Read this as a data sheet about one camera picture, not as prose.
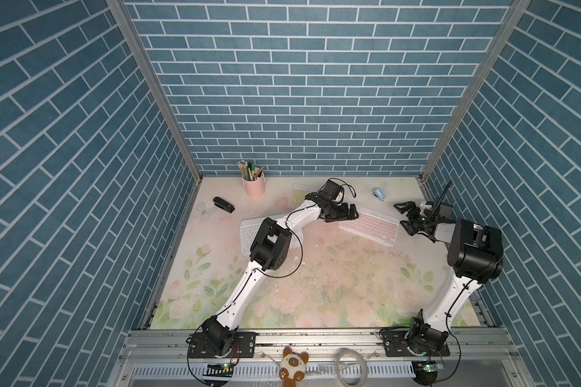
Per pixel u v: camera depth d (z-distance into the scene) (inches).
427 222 32.3
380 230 39.9
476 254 21.7
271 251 25.7
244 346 28.9
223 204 42.5
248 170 41.3
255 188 42.9
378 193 43.9
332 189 34.0
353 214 36.9
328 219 38.1
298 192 45.3
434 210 33.1
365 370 27.4
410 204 36.9
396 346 28.9
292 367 26.7
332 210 35.2
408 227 37.8
